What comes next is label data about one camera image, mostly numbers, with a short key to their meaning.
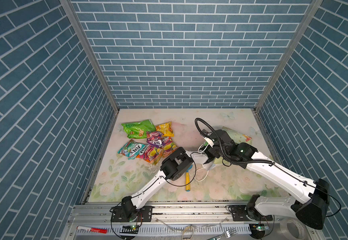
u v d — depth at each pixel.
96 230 0.68
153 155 0.92
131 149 0.93
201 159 0.77
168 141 0.97
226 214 0.75
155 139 0.95
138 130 0.99
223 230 0.70
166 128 1.05
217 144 0.56
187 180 0.84
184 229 0.71
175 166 0.63
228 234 0.68
